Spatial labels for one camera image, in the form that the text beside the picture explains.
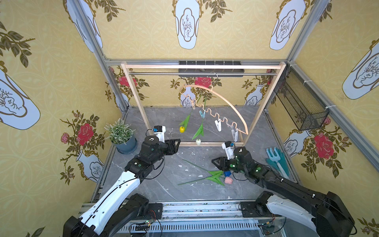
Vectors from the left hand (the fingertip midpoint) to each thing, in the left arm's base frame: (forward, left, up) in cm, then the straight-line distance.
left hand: (178, 141), depth 77 cm
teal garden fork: (-2, -60, -20) cm, 63 cm away
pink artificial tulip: (-13, -21, -19) cm, 31 cm away
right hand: (-8, -19, -10) cm, 23 cm away
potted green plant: (+8, +33, -7) cm, 35 cm away
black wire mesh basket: (+14, -72, +7) cm, 73 cm away
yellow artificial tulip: (+15, -2, -5) cm, 16 cm away
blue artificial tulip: (-11, -19, -19) cm, 29 cm away
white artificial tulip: (+6, -12, -2) cm, 14 cm away
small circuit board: (-35, +18, -23) cm, 45 cm away
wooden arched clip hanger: (+3, -19, +11) cm, 23 cm away
